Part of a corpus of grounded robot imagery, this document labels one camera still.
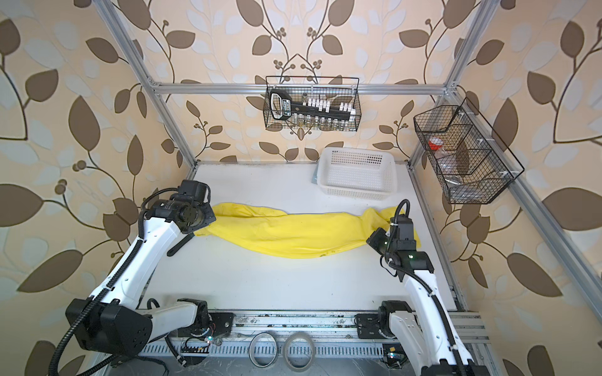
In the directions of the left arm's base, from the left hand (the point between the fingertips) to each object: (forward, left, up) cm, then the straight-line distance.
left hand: (201, 215), depth 78 cm
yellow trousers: (+1, -36, -14) cm, 39 cm away
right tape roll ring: (-32, -35, -19) cm, 51 cm away
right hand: (-3, -59, -6) cm, 59 cm away
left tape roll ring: (-36, -20, -20) cm, 45 cm away
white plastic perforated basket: (+36, -60, -16) cm, 72 cm away
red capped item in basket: (+21, -81, +15) cm, 85 cm away
